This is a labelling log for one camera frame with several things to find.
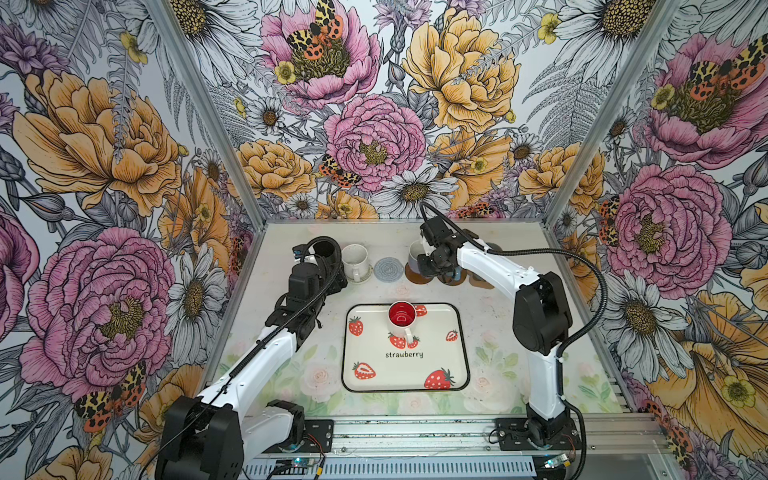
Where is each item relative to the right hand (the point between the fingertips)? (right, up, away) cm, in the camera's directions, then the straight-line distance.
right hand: (428, 277), depth 94 cm
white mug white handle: (-23, +5, +8) cm, 25 cm away
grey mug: (+22, +9, +6) cm, 25 cm away
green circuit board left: (-32, -41, -23) cm, 57 cm away
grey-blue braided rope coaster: (-12, +2, +14) cm, 19 cm away
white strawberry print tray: (+2, -23, -7) cm, 24 cm away
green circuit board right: (+28, -41, -22) cm, 54 cm away
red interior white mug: (-8, -11, 0) cm, 14 cm away
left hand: (-28, +1, -9) cm, 29 cm away
